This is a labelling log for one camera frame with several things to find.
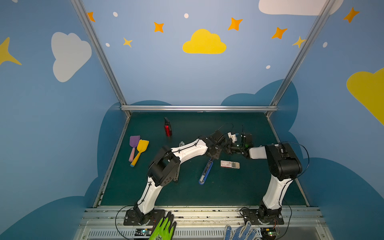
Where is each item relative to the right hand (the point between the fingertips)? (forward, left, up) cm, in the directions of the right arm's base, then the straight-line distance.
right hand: (218, 144), depth 95 cm
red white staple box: (-10, -7, -6) cm, 14 cm away
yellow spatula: (-2, +52, -6) cm, 52 cm away
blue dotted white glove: (-46, -9, -5) cm, 47 cm away
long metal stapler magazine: (-20, +25, -5) cm, 33 cm away
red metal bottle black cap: (+10, +35, +4) cm, 36 cm away
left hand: (-6, +1, -1) cm, 6 cm away
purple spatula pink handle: (+2, +58, -5) cm, 59 cm away
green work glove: (-47, +27, -4) cm, 54 cm away
